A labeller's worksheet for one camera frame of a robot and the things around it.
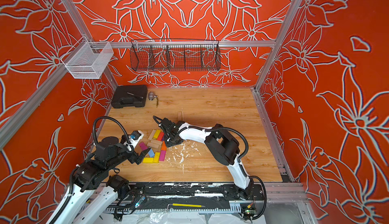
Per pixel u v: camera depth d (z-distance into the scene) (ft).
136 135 1.95
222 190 2.42
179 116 3.37
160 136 3.03
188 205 2.29
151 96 3.64
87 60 3.01
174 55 3.23
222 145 1.68
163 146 2.87
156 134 3.03
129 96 3.49
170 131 2.32
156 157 2.73
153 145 2.88
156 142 2.96
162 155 2.79
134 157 2.03
